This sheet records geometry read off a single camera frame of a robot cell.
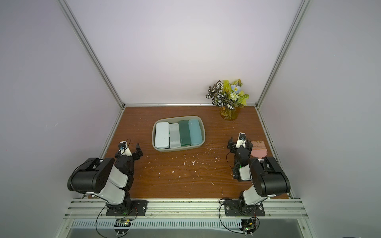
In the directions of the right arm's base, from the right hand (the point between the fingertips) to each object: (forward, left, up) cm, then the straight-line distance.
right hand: (241, 136), depth 88 cm
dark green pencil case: (+6, +36, -6) cm, 37 cm away
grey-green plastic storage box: (+17, +43, -6) cm, 47 cm away
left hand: (-6, +67, -1) cm, 68 cm away
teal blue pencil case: (+4, +28, -7) cm, 30 cm away
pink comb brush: (-3, -13, -11) cm, 17 cm away
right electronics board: (-43, +2, -12) cm, 45 cm away
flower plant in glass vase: (+21, +7, +13) cm, 25 cm away
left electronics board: (-44, +64, -13) cm, 79 cm away
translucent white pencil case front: (+4, +43, -6) cm, 44 cm away
